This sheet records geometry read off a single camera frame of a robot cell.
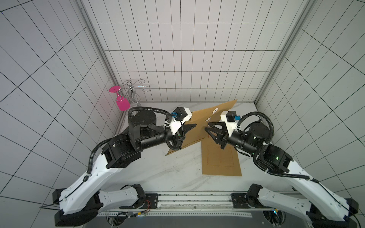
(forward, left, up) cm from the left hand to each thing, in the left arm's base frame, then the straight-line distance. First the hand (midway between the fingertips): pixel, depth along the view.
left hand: (190, 128), depth 52 cm
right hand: (+6, -8, -4) cm, 10 cm away
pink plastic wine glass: (+39, +47, -28) cm, 67 cm away
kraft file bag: (+4, -19, -44) cm, 48 cm away
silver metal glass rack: (+39, +36, -17) cm, 56 cm away
